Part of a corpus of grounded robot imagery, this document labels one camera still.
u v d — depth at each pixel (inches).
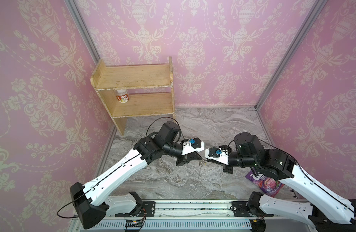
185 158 21.2
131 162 17.4
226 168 20.9
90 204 14.9
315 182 15.8
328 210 15.5
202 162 23.8
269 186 31.1
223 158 19.6
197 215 28.7
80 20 29.2
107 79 29.4
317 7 27.1
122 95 35.9
